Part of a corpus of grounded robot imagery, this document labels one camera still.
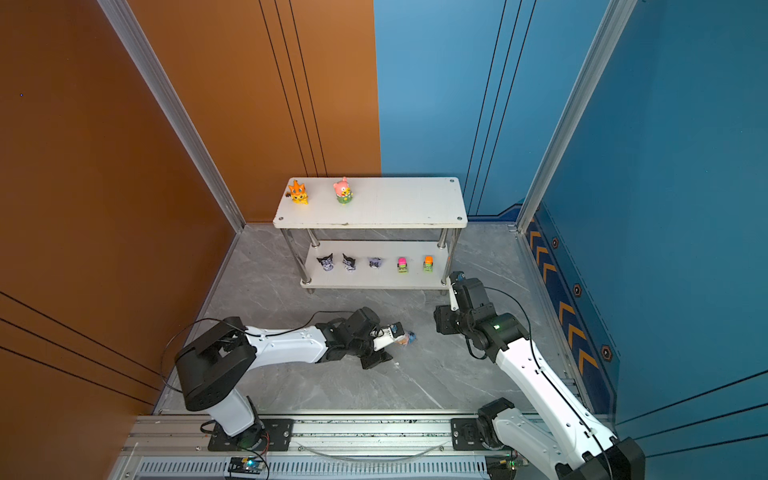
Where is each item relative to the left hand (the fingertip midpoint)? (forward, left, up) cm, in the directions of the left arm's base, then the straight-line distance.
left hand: (389, 346), depth 87 cm
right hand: (+4, -14, +14) cm, 20 cm away
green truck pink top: (+24, -4, +8) cm, 26 cm away
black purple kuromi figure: (+23, +20, +10) cm, 32 cm away
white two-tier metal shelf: (+26, +22, +32) cm, 47 cm away
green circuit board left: (-28, +33, -3) cm, 44 cm away
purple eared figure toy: (+25, +5, +8) cm, 27 cm away
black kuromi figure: (+24, +13, +9) cm, 29 cm away
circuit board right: (-28, -28, -3) cm, 40 cm away
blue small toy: (+2, -6, +2) cm, 7 cm away
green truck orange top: (+26, -12, +7) cm, 30 cm away
